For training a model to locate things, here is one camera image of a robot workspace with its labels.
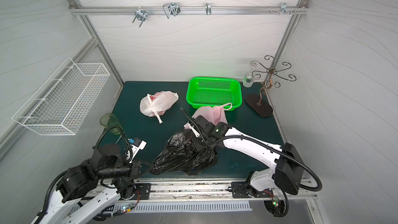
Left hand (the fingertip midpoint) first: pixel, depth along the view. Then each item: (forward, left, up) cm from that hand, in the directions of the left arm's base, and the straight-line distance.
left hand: (152, 169), depth 61 cm
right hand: (+16, -16, -8) cm, 24 cm away
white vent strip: (-11, +10, -20) cm, 25 cm away
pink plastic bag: (+34, -27, -11) cm, 45 cm away
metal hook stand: (+48, -60, -17) cm, 79 cm away
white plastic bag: (+40, +9, -8) cm, 41 cm away
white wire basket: (+22, +44, +12) cm, 51 cm away
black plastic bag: (+9, -9, -10) cm, 16 cm away
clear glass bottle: (+54, -48, 0) cm, 72 cm away
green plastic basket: (+60, -28, -19) cm, 69 cm away
